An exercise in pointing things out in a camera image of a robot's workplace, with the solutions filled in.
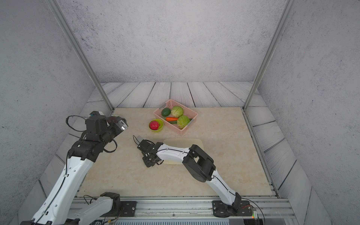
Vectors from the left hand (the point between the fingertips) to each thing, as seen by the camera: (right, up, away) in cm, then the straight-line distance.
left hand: (122, 122), depth 73 cm
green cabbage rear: (+26, +7, +36) cm, 45 cm away
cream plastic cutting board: (+31, -15, +27) cm, 44 cm away
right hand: (+9, -26, +16) cm, 32 cm away
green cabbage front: (+30, 0, +29) cm, 42 cm away
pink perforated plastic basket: (+37, +6, +36) cm, 52 cm away
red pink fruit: (+10, -3, +31) cm, 32 cm away
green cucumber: (+23, -1, +36) cm, 43 cm away
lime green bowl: (+14, -3, +34) cm, 37 cm away
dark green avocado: (+17, +7, +42) cm, 45 cm away
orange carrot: (+20, +2, +35) cm, 40 cm away
